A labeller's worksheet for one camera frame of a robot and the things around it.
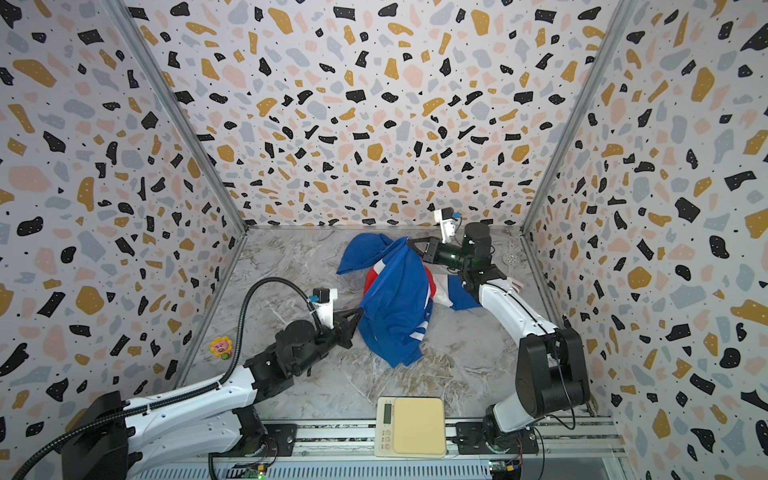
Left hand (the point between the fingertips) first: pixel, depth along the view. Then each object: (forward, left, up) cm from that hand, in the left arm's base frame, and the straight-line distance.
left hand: (363, 309), depth 73 cm
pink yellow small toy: (-1, +42, -19) cm, 46 cm away
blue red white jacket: (+9, -9, -7) cm, 14 cm away
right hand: (+16, -11, +8) cm, 21 cm away
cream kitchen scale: (-22, -11, -22) cm, 33 cm away
